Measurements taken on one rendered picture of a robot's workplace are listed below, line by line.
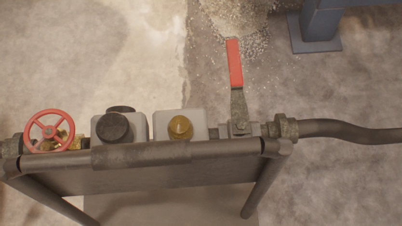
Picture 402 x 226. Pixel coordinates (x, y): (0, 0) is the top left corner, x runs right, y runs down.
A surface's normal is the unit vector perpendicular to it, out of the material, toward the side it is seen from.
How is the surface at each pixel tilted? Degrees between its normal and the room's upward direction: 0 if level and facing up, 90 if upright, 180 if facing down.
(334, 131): 51
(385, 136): 39
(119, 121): 0
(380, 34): 0
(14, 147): 9
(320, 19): 90
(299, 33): 0
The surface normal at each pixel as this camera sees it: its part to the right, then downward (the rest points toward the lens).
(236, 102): 0.00, -0.37
